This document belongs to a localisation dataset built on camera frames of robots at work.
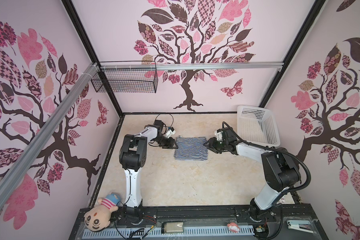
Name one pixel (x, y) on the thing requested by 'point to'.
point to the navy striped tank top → (191, 148)
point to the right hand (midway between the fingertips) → (205, 143)
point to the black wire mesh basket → (137, 77)
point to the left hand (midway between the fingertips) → (174, 148)
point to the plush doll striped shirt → (97, 218)
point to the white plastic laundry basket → (258, 125)
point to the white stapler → (304, 225)
